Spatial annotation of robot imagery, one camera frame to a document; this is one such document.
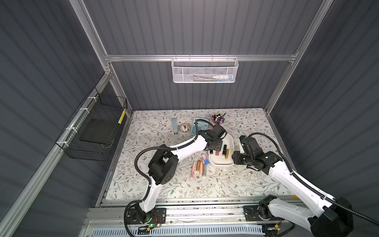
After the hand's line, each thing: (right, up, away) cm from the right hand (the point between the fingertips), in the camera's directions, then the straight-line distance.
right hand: (237, 156), depth 81 cm
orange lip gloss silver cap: (-8, -1, +15) cm, 17 cm away
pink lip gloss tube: (-24, -10, +8) cm, 27 cm away
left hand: (-8, +4, +8) cm, 12 cm away
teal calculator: (-18, +17, +27) cm, 37 cm away
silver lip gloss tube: (-18, -10, +8) cm, 21 cm away
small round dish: (-31, +16, +27) cm, 44 cm away
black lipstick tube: (-4, +1, +15) cm, 16 cm away
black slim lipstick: (-12, 0, +15) cm, 20 cm away
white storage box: (-7, -5, +12) cm, 15 cm away
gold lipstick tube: (-3, -1, +13) cm, 13 cm away
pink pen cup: (-8, +21, +17) cm, 28 cm away
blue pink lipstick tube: (-16, -6, +10) cm, 20 cm away
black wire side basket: (-74, +13, -11) cm, 76 cm away
